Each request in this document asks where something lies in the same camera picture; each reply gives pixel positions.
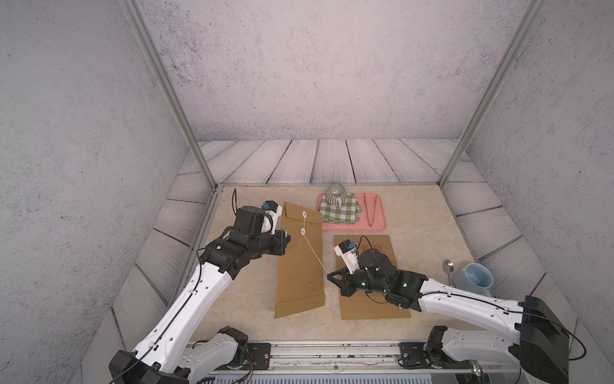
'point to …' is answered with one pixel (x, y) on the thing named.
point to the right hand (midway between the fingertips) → (329, 279)
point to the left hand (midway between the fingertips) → (293, 238)
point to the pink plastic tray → (380, 216)
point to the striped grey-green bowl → (336, 194)
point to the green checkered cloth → (346, 213)
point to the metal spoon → (448, 268)
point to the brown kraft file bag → (301, 285)
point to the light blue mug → (476, 277)
